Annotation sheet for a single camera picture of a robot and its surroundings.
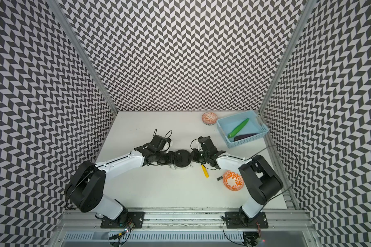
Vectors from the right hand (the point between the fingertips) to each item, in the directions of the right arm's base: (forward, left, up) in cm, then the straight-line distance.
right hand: (188, 159), depth 89 cm
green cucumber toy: (+24, -34, -2) cm, 42 cm away
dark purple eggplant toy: (+11, -33, +6) cm, 36 cm away
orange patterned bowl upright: (-11, -25, -4) cm, 28 cm away
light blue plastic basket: (+27, -47, -2) cm, 54 cm away
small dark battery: (-10, -17, -4) cm, 20 cm away
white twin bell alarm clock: (-1, +3, +2) cm, 4 cm away
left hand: (-2, +7, +1) cm, 7 cm away
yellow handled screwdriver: (-6, -10, -5) cm, 13 cm away
